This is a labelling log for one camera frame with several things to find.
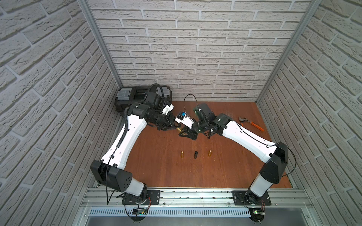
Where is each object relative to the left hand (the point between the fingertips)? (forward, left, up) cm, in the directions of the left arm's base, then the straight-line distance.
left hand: (181, 124), depth 70 cm
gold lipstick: (-2, +2, -2) cm, 3 cm away
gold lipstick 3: (-5, -18, -26) cm, 32 cm away
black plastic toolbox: (+32, +39, -11) cm, 52 cm away
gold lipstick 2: (-5, -1, -25) cm, 25 cm away
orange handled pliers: (+19, -54, -26) cm, 63 cm away
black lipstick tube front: (-6, -9, -23) cm, 26 cm away
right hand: (-1, -1, -6) cm, 6 cm away
